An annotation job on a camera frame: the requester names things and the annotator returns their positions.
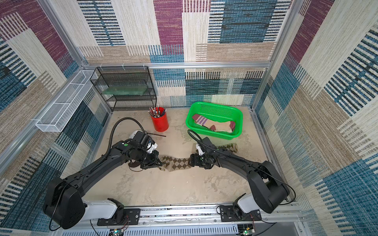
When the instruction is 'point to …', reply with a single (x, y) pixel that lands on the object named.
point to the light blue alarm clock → (133, 134)
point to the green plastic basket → (215, 112)
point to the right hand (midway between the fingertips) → (196, 165)
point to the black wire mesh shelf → (126, 88)
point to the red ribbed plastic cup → (161, 124)
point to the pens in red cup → (155, 111)
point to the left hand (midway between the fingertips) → (163, 164)
